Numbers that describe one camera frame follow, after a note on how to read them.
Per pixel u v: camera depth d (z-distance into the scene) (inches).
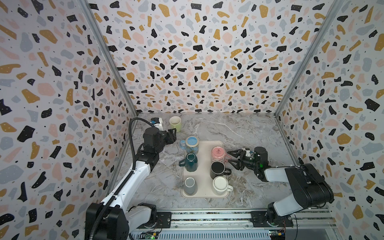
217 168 32.8
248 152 35.2
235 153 32.3
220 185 30.7
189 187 29.5
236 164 33.0
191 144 35.4
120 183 18.0
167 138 28.1
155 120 27.1
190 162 33.0
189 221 29.4
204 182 33.9
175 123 41.0
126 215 16.4
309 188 18.1
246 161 31.5
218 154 33.7
